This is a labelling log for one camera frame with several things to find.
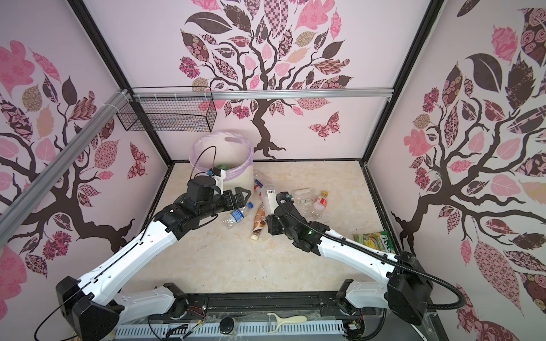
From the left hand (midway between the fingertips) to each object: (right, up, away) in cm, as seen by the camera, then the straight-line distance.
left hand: (242, 198), depth 74 cm
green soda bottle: (-14, +13, +28) cm, 34 cm away
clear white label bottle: (+10, 0, +5) cm, 11 cm away
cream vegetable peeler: (+17, -41, -3) cm, 44 cm away
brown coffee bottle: (+4, -12, +18) cm, 22 cm away
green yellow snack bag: (+55, -19, +14) cm, 60 cm away
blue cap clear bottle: (+3, +7, +34) cm, 35 cm away
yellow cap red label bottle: (+32, -4, +24) cm, 40 cm away
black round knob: (-3, -37, -12) cm, 39 cm away
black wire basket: (-35, +39, +21) cm, 57 cm away
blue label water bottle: (-6, -9, +19) cm, 22 cm away
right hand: (+10, -7, +5) cm, 13 cm away
